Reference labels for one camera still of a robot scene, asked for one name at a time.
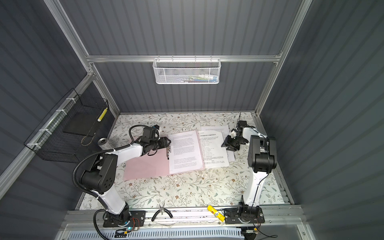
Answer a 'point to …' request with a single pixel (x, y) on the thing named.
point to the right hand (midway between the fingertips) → (226, 147)
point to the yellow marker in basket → (102, 114)
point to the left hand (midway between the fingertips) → (168, 141)
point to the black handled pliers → (161, 209)
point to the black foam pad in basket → (83, 123)
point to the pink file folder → (135, 149)
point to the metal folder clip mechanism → (168, 151)
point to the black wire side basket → (49, 141)
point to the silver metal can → (104, 144)
